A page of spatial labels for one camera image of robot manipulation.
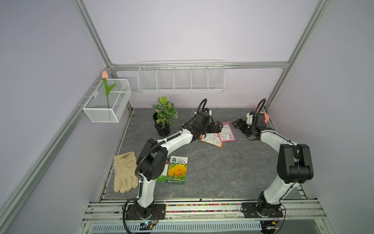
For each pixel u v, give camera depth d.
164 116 0.85
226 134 1.05
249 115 0.91
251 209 0.74
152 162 0.50
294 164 0.48
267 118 0.99
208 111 0.83
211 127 0.80
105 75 0.83
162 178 0.85
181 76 0.98
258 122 0.75
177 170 0.88
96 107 0.82
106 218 0.73
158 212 0.74
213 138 1.02
